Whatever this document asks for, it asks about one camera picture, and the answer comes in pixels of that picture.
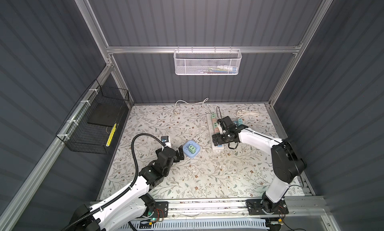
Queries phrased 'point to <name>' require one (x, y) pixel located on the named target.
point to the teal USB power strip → (240, 122)
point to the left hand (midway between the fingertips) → (174, 147)
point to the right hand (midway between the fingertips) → (221, 139)
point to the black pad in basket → (106, 114)
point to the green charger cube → (192, 149)
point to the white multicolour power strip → (213, 128)
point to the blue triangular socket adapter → (186, 150)
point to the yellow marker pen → (111, 135)
